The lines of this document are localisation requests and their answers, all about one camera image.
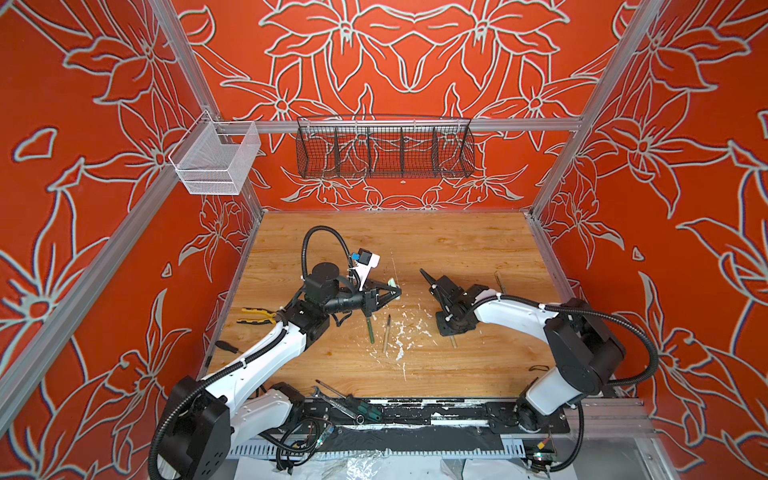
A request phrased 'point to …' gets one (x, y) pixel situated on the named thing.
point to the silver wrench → (359, 419)
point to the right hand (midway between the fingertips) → (441, 327)
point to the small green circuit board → (545, 457)
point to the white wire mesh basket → (212, 158)
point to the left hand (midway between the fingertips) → (398, 291)
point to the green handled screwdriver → (360, 407)
